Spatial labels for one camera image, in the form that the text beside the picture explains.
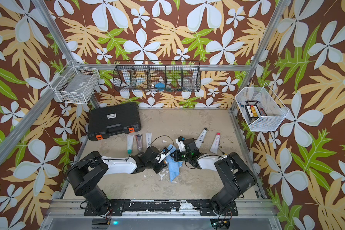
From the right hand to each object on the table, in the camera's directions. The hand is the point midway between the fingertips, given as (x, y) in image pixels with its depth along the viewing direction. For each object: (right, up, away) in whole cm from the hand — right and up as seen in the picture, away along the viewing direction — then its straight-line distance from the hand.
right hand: (170, 154), depth 90 cm
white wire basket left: (-60, +44, -1) cm, 75 cm away
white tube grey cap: (+17, +9, -8) cm, 21 cm away
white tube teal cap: (-28, +6, +8) cm, 30 cm away
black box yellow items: (+49, +28, -6) cm, 57 cm away
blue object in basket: (-7, +46, +6) cm, 47 cm away
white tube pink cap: (+30, +4, +6) cm, 31 cm away
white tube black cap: (-16, +8, +11) cm, 21 cm away
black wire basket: (-8, +53, +8) cm, 54 cm away
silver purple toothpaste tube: (-23, +9, +12) cm, 27 cm away
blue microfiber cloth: (+2, -6, -6) cm, 9 cm away
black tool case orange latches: (-41, +22, +15) cm, 48 cm away
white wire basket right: (+54, +28, -8) cm, 62 cm away
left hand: (-3, -5, 0) cm, 5 cm away
